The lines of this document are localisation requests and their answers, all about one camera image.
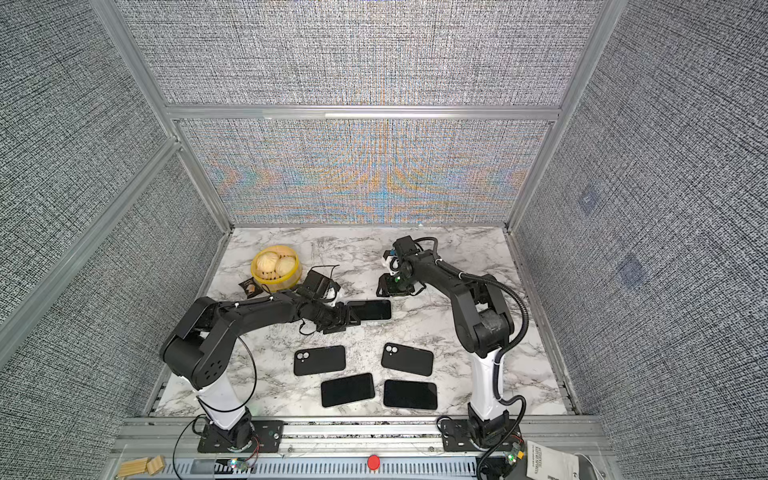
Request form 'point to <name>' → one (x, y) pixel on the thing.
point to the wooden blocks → (142, 465)
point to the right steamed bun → (284, 266)
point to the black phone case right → (409, 359)
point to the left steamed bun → (266, 261)
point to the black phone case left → (319, 360)
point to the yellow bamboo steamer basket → (271, 279)
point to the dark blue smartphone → (371, 309)
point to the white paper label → (544, 463)
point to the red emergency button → (374, 462)
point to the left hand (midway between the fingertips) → (354, 326)
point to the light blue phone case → (371, 309)
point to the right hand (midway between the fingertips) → (385, 292)
